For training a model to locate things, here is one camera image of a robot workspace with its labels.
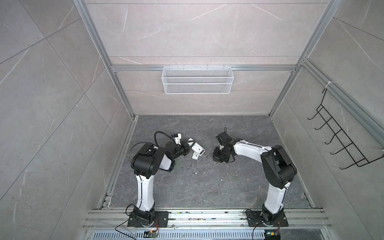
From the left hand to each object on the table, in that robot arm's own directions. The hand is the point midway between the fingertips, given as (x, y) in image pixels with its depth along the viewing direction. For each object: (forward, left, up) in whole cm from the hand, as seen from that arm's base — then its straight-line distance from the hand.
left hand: (196, 139), depth 93 cm
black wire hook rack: (-26, -66, +22) cm, 74 cm away
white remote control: (-5, -1, -2) cm, 5 cm away
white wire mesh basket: (+36, +10, +19) cm, 42 cm away
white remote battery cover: (-7, +1, -9) cm, 11 cm away
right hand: (-8, -11, -9) cm, 16 cm away
